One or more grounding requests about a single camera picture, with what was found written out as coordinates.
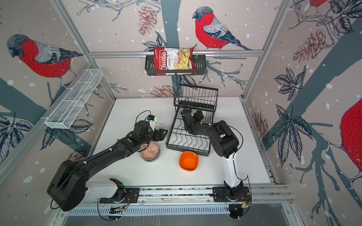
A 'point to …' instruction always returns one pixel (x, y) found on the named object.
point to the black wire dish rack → (194, 98)
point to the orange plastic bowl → (189, 160)
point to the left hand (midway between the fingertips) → (163, 131)
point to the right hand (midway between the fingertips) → (196, 115)
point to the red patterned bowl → (151, 153)
